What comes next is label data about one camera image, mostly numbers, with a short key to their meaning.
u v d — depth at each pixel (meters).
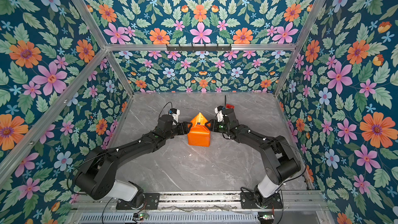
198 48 0.93
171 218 0.77
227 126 0.71
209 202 0.75
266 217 0.70
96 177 0.43
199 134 0.83
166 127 0.67
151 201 0.73
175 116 0.80
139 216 0.70
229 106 1.09
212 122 0.81
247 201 0.73
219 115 0.84
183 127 0.79
